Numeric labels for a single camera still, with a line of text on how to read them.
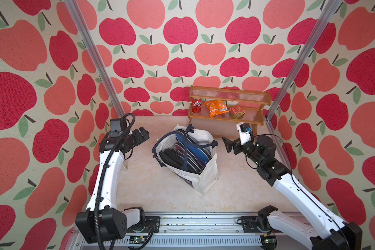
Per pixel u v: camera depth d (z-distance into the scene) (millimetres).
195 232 734
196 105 964
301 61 881
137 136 684
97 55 866
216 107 996
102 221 383
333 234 383
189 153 801
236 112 985
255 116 1105
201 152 784
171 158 828
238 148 655
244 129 605
